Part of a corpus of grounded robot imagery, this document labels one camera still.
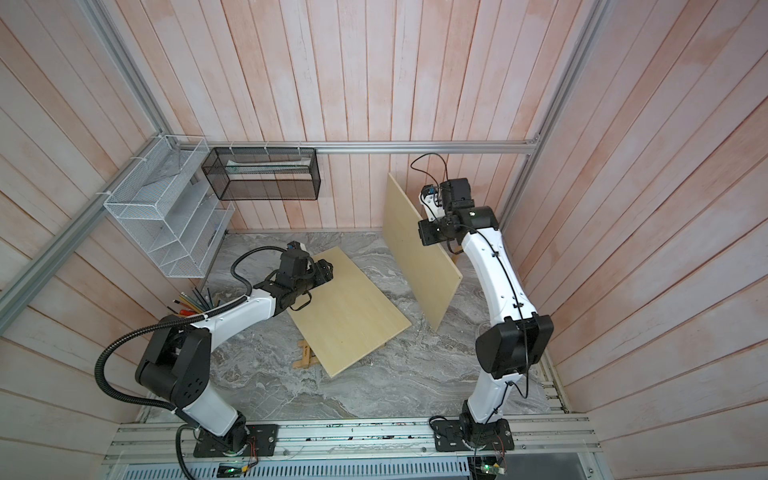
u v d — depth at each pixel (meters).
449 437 0.73
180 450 0.69
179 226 0.82
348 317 0.91
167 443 0.76
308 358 0.82
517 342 0.45
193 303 0.84
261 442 0.74
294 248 0.81
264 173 1.05
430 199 0.73
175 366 0.45
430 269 0.72
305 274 0.73
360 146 0.99
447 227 0.57
